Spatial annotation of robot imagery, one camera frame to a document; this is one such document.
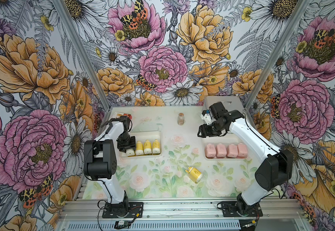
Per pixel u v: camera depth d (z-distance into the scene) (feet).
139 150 2.90
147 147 2.92
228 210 2.43
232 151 2.92
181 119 3.49
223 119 1.97
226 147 3.06
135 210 2.41
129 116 3.65
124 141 2.59
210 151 2.92
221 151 2.88
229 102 3.35
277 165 1.43
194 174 2.59
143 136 3.48
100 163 1.63
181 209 2.50
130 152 2.86
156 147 2.92
